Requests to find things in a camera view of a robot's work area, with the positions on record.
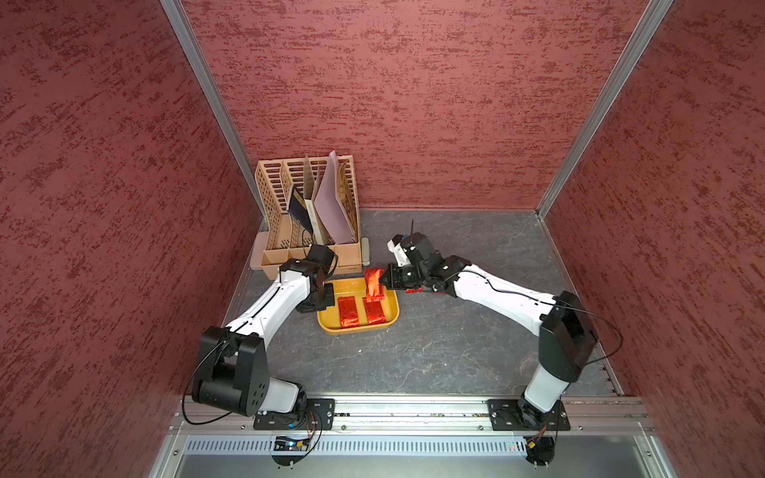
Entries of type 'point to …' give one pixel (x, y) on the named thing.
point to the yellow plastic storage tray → (329, 320)
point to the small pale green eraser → (366, 252)
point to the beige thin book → (317, 232)
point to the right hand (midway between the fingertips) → (380, 286)
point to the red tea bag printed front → (412, 291)
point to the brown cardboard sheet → (308, 179)
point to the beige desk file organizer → (285, 237)
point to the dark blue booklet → (297, 208)
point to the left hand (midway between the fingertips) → (318, 311)
